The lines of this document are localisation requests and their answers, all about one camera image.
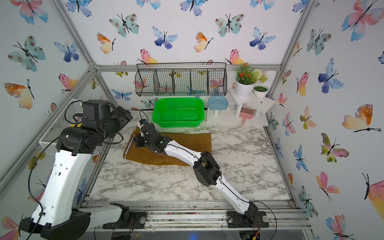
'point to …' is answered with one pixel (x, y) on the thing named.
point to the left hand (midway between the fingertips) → (126, 115)
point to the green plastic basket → (178, 112)
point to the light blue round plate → (217, 102)
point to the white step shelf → (231, 116)
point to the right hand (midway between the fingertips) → (131, 138)
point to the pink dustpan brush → (246, 113)
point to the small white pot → (260, 91)
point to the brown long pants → (200, 142)
